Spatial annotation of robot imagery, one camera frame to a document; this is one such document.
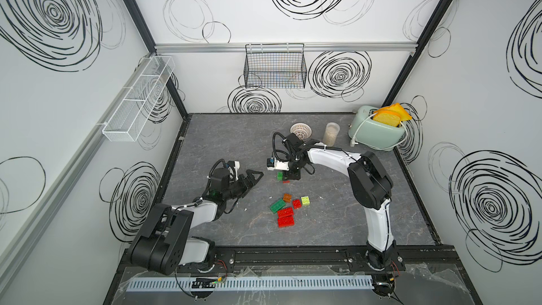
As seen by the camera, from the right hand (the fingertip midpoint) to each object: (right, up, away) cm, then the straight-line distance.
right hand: (286, 172), depth 95 cm
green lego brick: (-3, 0, -6) cm, 7 cm away
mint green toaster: (+37, +18, +1) cm, 41 cm away
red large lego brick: (-1, -17, -14) cm, 22 cm away
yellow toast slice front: (+44, +25, -3) cm, 50 cm away
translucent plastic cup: (+22, +18, +5) cm, 29 cm away
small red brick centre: (+4, -11, -9) cm, 15 cm away
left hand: (-12, -1, -9) cm, 15 cm away
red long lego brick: (-1, -15, -12) cm, 19 cm away
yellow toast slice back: (+48, +29, -3) cm, 56 cm away
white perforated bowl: (+9, +20, +16) cm, 27 cm away
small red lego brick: (0, -4, -2) cm, 4 cm away
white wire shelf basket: (-57, +22, -23) cm, 65 cm away
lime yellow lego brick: (+7, -10, -8) cm, 15 cm away
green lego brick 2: (-5, -12, -10) cm, 16 cm away
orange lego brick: (0, -9, -8) cm, 12 cm away
